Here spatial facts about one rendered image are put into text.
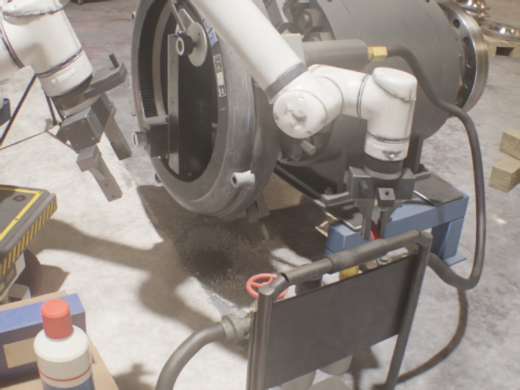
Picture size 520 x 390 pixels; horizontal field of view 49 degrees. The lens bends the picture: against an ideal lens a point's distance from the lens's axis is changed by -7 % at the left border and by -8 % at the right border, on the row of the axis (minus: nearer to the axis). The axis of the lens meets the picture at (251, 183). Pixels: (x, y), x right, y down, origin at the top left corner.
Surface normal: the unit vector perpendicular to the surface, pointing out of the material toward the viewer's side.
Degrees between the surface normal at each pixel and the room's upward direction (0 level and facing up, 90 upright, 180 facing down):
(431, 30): 52
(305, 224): 0
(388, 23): 46
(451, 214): 90
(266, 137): 93
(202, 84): 88
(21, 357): 103
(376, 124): 91
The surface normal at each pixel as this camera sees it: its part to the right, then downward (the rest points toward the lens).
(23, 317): 0.16, -0.79
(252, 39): -0.15, 0.11
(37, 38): 0.30, 0.44
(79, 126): 0.04, 0.54
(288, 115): -0.46, 0.39
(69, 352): 0.47, -0.44
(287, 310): 0.52, 0.40
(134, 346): 0.05, -0.90
